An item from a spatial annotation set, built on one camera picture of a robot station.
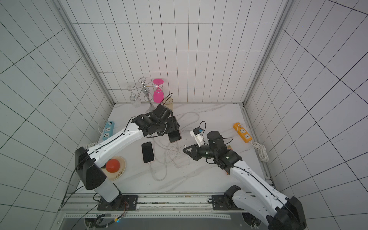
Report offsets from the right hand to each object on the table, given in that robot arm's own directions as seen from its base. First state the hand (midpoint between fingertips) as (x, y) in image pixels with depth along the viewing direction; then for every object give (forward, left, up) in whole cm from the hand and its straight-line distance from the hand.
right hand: (180, 152), depth 71 cm
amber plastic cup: (+41, +13, -6) cm, 44 cm away
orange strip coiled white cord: (+10, -51, -18) cm, 55 cm away
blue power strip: (+21, +54, -17) cm, 61 cm away
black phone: (+7, +23, -18) cm, 30 cm away
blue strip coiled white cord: (+9, +62, -16) cm, 65 cm away
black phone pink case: (+8, +3, +2) cm, 9 cm away
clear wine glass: (+41, +37, -6) cm, 56 cm away
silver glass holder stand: (+40, +26, +1) cm, 47 cm away
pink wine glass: (+44, +20, 0) cm, 48 cm away
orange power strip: (+26, -41, -17) cm, 51 cm away
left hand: (+13, +6, +1) cm, 14 cm away
